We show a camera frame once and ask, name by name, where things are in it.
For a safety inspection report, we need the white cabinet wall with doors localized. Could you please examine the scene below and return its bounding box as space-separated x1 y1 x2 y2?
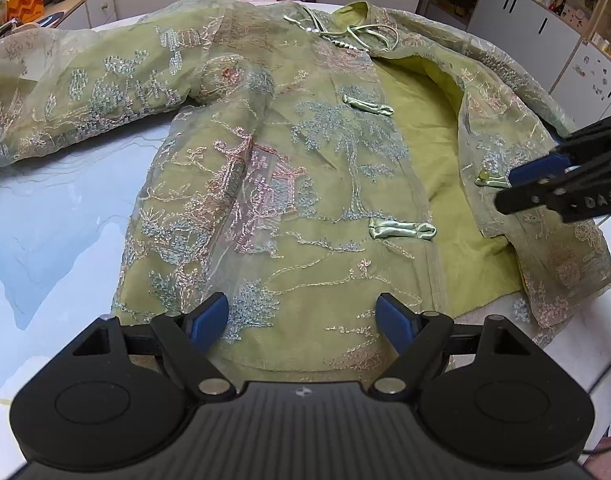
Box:
415 0 611 137

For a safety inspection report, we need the white sideboard cabinet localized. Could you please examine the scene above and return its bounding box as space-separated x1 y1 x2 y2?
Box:
0 0 119 44

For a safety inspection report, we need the green embroidered sheer jacket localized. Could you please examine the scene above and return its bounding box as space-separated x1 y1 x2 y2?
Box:
0 0 611 380

